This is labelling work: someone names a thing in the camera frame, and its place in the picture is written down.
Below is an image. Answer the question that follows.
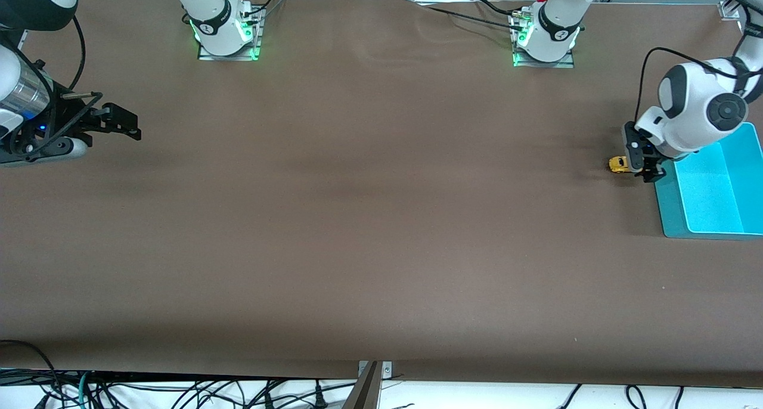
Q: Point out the teal plastic bin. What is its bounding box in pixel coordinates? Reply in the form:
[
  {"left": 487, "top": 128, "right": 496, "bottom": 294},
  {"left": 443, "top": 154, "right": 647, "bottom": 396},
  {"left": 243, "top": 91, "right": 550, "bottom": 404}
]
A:
[{"left": 655, "top": 122, "right": 763, "bottom": 240}]

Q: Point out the dark grey pole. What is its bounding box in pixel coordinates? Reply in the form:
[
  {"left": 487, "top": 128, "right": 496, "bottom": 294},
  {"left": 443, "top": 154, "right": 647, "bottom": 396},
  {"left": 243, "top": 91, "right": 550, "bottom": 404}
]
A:
[{"left": 342, "top": 361, "right": 383, "bottom": 409}]

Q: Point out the black right camera bracket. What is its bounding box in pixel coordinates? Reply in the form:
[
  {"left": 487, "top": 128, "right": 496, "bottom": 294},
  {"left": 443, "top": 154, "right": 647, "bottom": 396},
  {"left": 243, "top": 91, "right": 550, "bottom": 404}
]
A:
[{"left": 0, "top": 89, "right": 106, "bottom": 164}]

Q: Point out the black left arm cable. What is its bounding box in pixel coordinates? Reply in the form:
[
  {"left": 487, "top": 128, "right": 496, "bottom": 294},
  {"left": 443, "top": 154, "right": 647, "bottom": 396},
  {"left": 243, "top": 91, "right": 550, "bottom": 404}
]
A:
[{"left": 634, "top": 0, "right": 763, "bottom": 124}]

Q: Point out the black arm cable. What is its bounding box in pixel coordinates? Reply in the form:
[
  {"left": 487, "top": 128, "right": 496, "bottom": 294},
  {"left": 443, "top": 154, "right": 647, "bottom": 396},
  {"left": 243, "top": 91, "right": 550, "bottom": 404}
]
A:
[
  {"left": 634, "top": 0, "right": 763, "bottom": 124},
  {"left": 0, "top": 13, "right": 100, "bottom": 157}
]

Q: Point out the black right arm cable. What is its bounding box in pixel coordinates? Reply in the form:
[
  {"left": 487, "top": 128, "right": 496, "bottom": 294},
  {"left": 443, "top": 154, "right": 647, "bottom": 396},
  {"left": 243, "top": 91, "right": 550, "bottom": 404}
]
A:
[{"left": 0, "top": 13, "right": 100, "bottom": 157}]

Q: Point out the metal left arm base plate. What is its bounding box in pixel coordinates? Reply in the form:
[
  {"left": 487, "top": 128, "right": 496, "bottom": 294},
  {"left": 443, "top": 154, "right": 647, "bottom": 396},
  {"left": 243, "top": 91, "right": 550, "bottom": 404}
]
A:
[{"left": 512, "top": 12, "right": 576, "bottom": 69}]

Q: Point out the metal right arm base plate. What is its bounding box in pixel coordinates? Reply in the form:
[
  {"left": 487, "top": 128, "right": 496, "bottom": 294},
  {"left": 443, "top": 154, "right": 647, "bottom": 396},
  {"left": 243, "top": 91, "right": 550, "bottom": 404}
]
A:
[{"left": 197, "top": 6, "right": 262, "bottom": 61}]

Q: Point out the black base connector cable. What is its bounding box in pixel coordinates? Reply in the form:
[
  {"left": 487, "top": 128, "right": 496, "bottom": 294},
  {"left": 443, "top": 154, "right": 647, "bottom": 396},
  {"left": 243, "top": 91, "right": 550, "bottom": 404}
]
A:
[{"left": 237, "top": 0, "right": 287, "bottom": 23}]

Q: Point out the short black table cable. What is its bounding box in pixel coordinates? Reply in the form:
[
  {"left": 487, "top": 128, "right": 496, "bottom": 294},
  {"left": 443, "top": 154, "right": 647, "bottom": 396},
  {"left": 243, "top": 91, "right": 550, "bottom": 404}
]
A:
[{"left": 473, "top": 0, "right": 525, "bottom": 18}]

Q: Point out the long black table cable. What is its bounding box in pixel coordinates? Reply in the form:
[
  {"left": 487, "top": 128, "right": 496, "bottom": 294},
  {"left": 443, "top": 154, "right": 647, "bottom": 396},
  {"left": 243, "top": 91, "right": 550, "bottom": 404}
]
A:
[{"left": 411, "top": 0, "right": 526, "bottom": 33}]

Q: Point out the black looped floor cable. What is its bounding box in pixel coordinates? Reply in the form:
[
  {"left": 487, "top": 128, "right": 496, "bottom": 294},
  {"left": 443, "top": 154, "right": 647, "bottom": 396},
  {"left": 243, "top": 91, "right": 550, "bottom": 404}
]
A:
[{"left": 0, "top": 339, "right": 61, "bottom": 409}]

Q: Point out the silver table edge bracket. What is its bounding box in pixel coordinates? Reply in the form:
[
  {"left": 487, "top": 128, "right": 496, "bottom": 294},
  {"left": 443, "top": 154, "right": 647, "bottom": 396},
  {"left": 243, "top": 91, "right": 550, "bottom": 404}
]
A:
[{"left": 358, "top": 361, "right": 393, "bottom": 379}]

